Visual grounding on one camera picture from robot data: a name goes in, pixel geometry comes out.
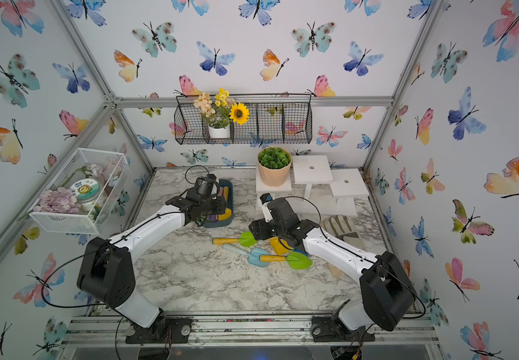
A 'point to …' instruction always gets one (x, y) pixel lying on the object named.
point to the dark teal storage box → (224, 223)
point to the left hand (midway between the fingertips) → (226, 201)
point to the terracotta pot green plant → (274, 165)
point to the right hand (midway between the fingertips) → (258, 222)
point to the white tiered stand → (315, 189)
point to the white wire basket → (109, 168)
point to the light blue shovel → (253, 254)
